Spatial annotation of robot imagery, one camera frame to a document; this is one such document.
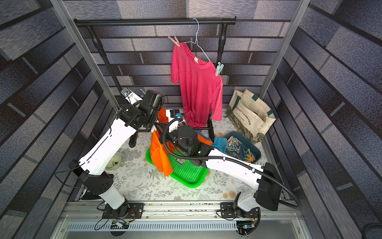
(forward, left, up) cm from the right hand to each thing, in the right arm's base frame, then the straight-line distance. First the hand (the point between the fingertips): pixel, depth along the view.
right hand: (154, 123), depth 64 cm
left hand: (+12, +6, +3) cm, 14 cm away
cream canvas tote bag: (+22, -52, -18) cm, 59 cm away
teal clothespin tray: (+10, -46, -37) cm, 60 cm away
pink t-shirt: (+25, -21, -2) cm, 33 cm away
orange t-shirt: (-11, -2, -13) cm, 17 cm away
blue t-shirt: (+10, -33, -31) cm, 46 cm away
